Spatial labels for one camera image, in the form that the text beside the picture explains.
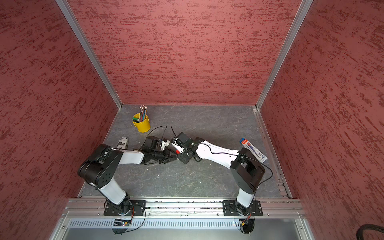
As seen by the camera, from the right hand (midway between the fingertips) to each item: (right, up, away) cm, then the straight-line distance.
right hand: (185, 157), depth 86 cm
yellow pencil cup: (-31, +18, +14) cm, 38 cm away
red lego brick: (-3, +6, -10) cm, 12 cm away
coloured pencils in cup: (-29, +27, +10) cm, 41 cm away
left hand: (-5, -2, +3) cm, 7 cm away
